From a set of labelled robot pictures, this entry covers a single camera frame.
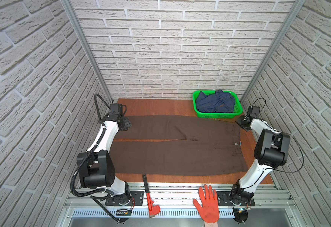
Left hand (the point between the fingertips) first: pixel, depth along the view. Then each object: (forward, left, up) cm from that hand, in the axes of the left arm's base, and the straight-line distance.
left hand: (125, 121), depth 88 cm
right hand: (+6, -81, -6) cm, 82 cm away
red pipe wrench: (-46, -20, -13) cm, 51 cm away
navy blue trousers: (+24, -69, -6) cm, 73 cm away
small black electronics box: (-46, -4, -18) cm, 49 cm away
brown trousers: (-10, -36, -13) cm, 39 cm away
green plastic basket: (+18, -82, -6) cm, 84 cm away
